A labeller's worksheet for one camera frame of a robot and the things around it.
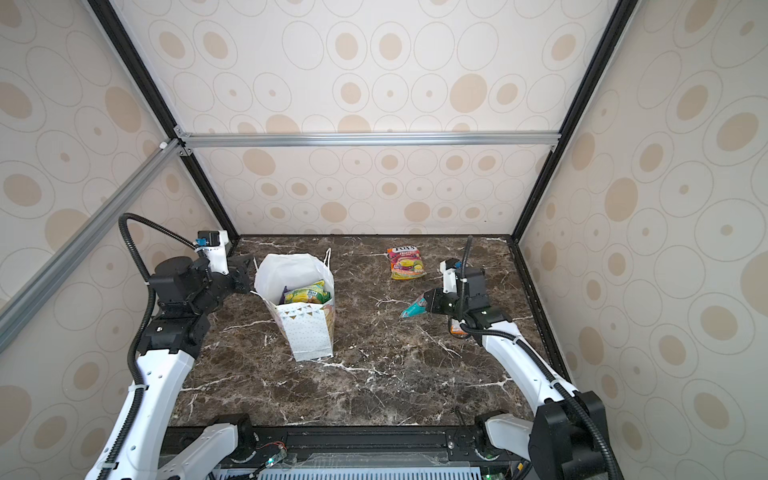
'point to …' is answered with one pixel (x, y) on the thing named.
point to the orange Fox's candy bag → (455, 327)
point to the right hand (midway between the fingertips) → (427, 293)
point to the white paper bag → (307, 329)
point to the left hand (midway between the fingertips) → (256, 252)
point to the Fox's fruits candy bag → (406, 262)
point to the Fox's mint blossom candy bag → (416, 308)
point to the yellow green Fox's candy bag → (314, 293)
